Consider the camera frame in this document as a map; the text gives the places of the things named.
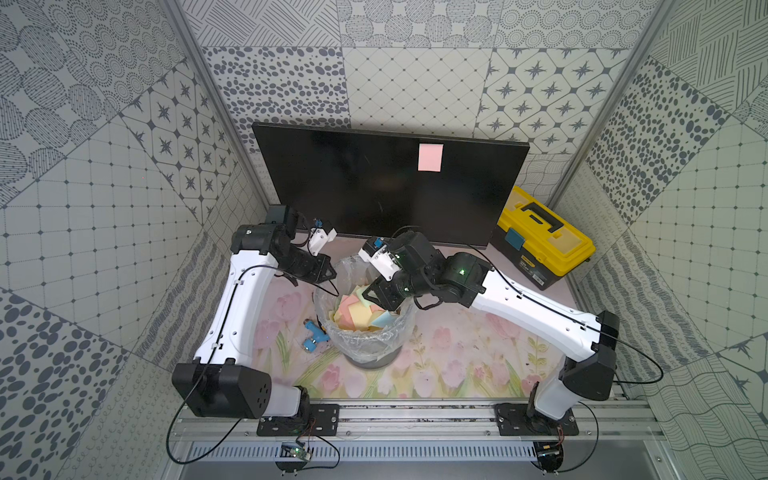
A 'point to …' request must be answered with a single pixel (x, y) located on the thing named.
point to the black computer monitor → (369, 185)
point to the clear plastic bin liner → (361, 345)
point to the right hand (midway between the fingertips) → (372, 292)
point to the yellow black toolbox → (538, 241)
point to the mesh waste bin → (377, 365)
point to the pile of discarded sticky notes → (356, 313)
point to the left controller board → (293, 457)
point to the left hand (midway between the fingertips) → (326, 269)
